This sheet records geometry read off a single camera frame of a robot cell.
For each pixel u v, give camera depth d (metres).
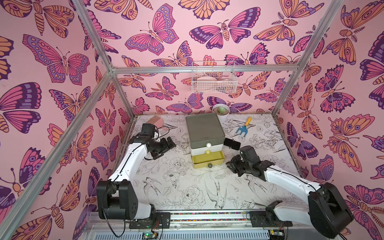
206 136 0.82
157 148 0.71
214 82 0.92
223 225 0.73
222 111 1.09
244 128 1.12
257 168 0.62
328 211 0.41
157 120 1.16
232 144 1.04
